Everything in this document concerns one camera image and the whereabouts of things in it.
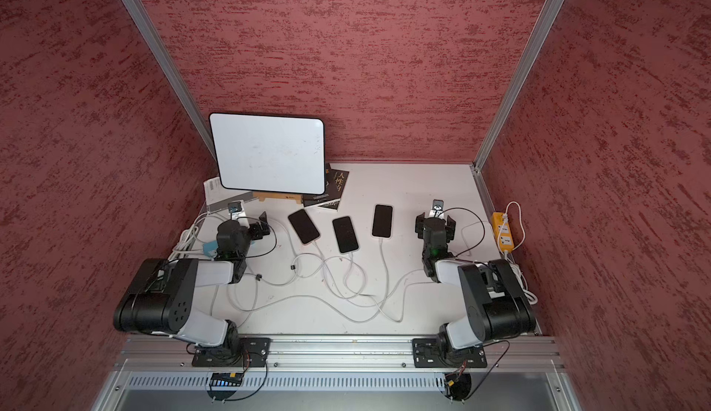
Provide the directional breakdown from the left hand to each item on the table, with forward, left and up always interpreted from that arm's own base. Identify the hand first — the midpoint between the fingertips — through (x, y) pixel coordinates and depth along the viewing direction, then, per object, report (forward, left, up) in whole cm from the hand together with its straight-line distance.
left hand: (252, 218), depth 94 cm
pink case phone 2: (+3, -46, -7) cm, 46 cm away
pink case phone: (+2, -16, -8) cm, 18 cm away
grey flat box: (+15, +21, -8) cm, 27 cm away
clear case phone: (-2, -32, -8) cm, 33 cm away
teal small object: (-9, +14, -5) cm, 17 cm away
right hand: (+1, -64, +1) cm, 64 cm away
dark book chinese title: (+23, -27, -7) cm, 36 cm away
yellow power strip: (-2, -89, -4) cm, 89 cm away
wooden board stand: (+14, +2, -5) cm, 15 cm away
